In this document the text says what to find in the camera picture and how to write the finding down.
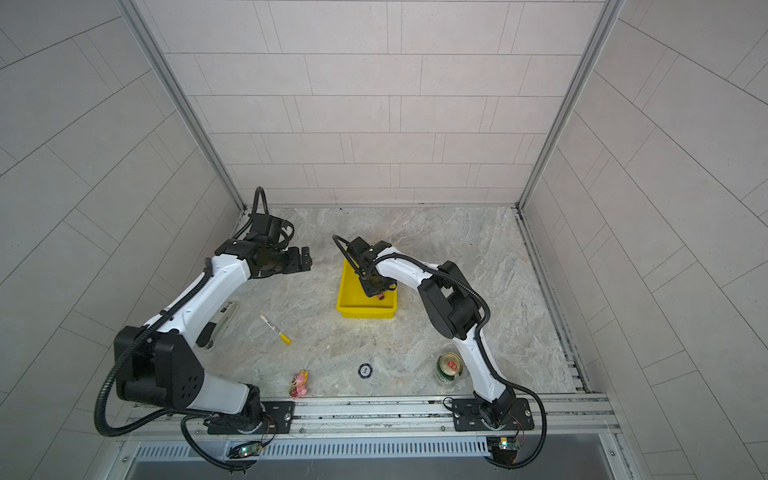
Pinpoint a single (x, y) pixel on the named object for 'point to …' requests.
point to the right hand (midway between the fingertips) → (376, 290)
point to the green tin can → (449, 365)
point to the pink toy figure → (299, 384)
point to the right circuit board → (504, 444)
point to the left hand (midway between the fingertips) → (306, 257)
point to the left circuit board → (250, 450)
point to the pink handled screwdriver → (381, 296)
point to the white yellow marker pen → (283, 337)
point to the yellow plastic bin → (353, 301)
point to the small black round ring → (365, 370)
